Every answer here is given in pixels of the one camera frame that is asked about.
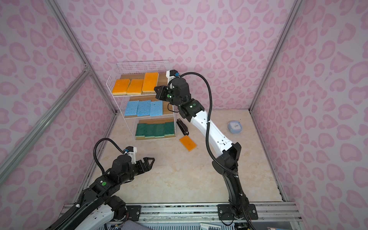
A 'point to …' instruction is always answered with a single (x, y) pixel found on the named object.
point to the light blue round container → (235, 127)
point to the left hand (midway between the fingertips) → (150, 159)
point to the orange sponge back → (189, 144)
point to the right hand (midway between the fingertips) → (153, 86)
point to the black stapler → (182, 127)
